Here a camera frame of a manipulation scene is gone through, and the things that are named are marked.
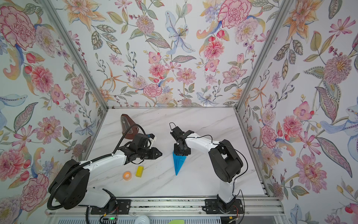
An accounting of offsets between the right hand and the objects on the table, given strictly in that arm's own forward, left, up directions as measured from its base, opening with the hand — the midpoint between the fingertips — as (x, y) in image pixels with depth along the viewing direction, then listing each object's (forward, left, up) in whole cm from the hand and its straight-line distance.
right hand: (178, 153), depth 92 cm
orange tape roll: (-15, +30, -2) cm, 34 cm away
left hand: (-5, +9, +6) cm, 12 cm away
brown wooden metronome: (+14, +35, +12) cm, 39 cm away
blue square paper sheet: (-6, -1, 0) cm, 6 cm away
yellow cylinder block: (-13, +23, -2) cm, 27 cm away
